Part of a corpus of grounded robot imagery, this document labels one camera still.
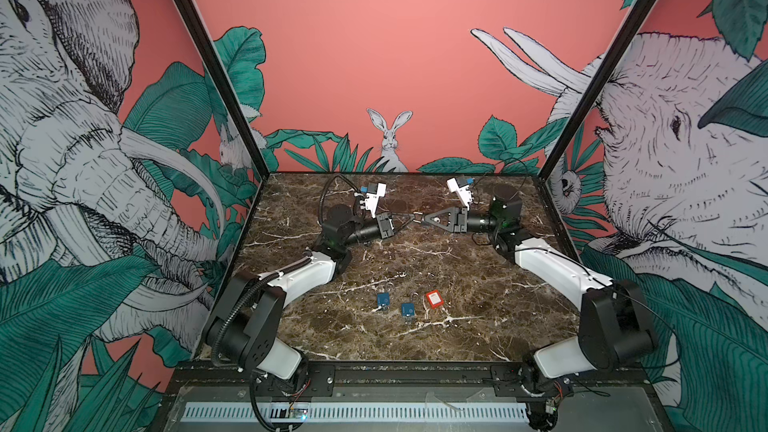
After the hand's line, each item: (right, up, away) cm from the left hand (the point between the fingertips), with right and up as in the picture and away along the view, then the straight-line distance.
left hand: (418, 219), depth 71 cm
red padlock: (+6, -25, +16) cm, 30 cm away
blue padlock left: (-9, -25, +16) cm, 31 cm away
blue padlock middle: (-2, -27, +13) cm, 30 cm away
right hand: (+2, -1, 0) cm, 2 cm away
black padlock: (0, 0, +3) cm, 3 cm away
